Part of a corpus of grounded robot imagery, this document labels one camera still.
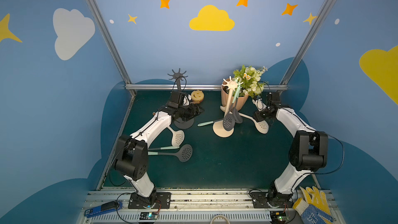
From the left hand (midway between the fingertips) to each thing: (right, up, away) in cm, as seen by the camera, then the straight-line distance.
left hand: (203, 111), depth 85 cm
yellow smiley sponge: (-4, +11, +30) cm, 32 cm away
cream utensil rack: (+10, -12, +16) cm, 23 cm away
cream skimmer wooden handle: (+38, -10, +14) cm, 41 cm away
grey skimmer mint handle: (+4, -8, +18) cm, 20 cm away
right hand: (+37, -1, +11) cm, 38 cm away
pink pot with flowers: (+28, +15, +3) cm, 32 cm away
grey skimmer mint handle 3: (-12, -25, +3) cm, 28 cm away
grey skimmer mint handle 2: (+15, -6, +3) cm, 16 cm away
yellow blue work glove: (+52, -46, -13) cm, 71 cm away
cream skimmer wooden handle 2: (-16, -17, +11) cm, 25 cm away
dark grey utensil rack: (-15, -10, +19) cm, 26 cm away
